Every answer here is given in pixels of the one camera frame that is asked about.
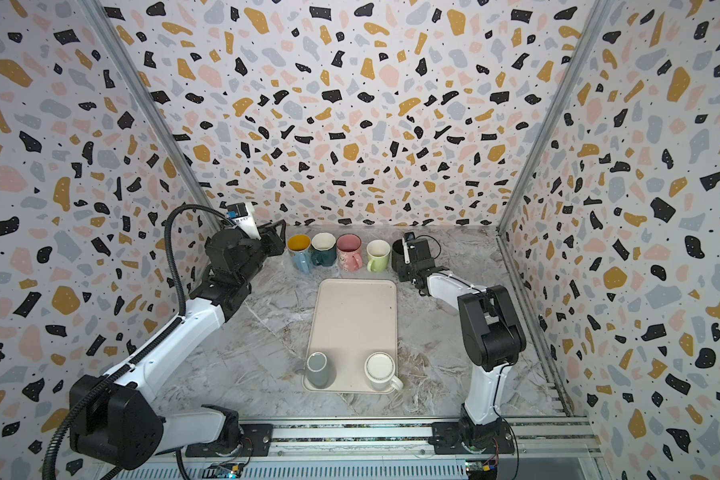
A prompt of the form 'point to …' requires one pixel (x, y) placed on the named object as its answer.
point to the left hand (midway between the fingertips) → (278, 217)
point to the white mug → (379, 369)
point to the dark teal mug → (323, 249)
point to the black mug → (398, 255)
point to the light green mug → (378, 255)
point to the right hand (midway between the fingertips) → (403, 256)
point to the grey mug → (320, 373)
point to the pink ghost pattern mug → (349, 252)
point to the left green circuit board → (224, 470)
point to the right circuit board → (478, 469)
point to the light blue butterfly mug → (299, 252)
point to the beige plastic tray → (350, 320)
